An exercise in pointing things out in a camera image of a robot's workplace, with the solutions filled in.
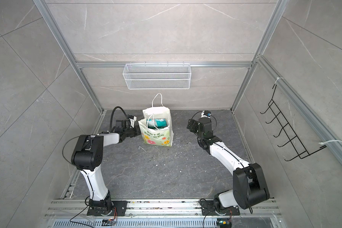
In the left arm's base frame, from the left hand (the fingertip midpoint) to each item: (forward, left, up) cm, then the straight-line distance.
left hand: (145, 126), depth 100 cm
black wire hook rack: (-34, -75, +25) cm, 86 cm away
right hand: (-6, -32, +12) cm, 35 cm away
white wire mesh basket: (+29, -9, +22) cm, 37 cm away
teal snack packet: (-1, -9, +5) cm, 10 cm away
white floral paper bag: (-15, -14, +9) cm, 22 cm away
